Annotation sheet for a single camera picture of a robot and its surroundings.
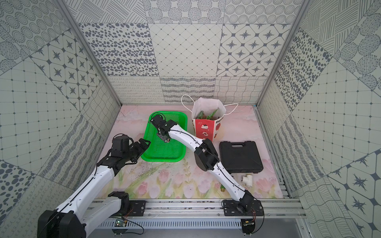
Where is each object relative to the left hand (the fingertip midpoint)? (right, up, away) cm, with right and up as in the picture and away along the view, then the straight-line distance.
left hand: (145, 143), depth 83 cm
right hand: (+10, +5, +14) cm, 18 cm away
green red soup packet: (+33, +16, +15) cm, 39 cm away
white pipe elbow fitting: (+58, -20, -3) cm, 61 cm away
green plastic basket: (+5, -7, +11) cm, 14 cm away
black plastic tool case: (+55, -9, +3) cm, 56 cm away
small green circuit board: (-9, -37, -12) cm, 40 cm away
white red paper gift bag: (+34, +8, +1) cm, 35 cm away
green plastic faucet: (+44, -24, -3) cm, 50 cm away
